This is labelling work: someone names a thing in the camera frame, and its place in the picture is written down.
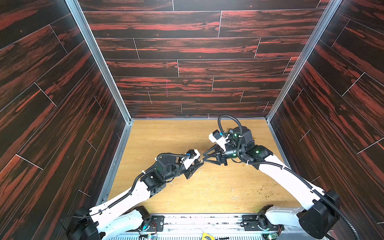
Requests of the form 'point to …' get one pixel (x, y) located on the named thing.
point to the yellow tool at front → (205, 236)
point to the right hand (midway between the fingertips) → (205, 154)
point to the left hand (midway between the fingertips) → (201, 160)
